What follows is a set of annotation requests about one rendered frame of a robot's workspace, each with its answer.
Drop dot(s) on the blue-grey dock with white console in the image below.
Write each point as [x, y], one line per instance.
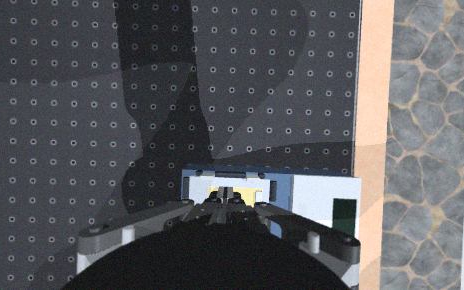
[325, 196]

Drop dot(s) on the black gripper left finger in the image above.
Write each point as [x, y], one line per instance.
[98, 240]

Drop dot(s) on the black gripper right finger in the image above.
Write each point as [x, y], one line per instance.
[337, 250]

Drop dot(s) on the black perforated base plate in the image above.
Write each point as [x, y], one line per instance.
[104, 102]

